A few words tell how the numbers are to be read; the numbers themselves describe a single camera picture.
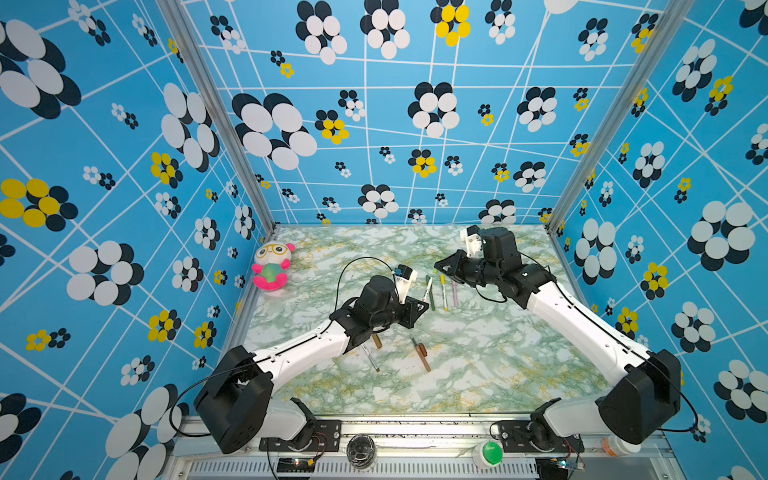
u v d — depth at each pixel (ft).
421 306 2.53
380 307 2.06
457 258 2.23
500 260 1.93
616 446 2.22
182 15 2.28
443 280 2.40
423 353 2.84
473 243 2.33
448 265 2.44
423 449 2.37
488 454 2.08
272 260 3.34
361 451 2.05
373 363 2.83
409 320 2.42
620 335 1.48
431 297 3.27
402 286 2.35
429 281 3.44
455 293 3.25
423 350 2.89
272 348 1.58
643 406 1.56
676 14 2.23
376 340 2.93
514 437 2.39
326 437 2.37
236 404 1.35
